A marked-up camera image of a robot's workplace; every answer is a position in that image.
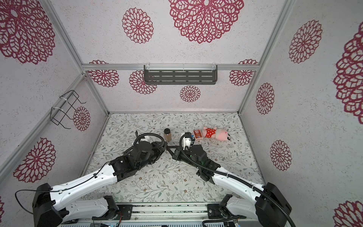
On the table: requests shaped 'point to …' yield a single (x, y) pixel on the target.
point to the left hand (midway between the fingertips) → (168, 146)
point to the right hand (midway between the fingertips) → (165, 147)
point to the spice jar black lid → (167, 131)
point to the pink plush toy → (220, 134)
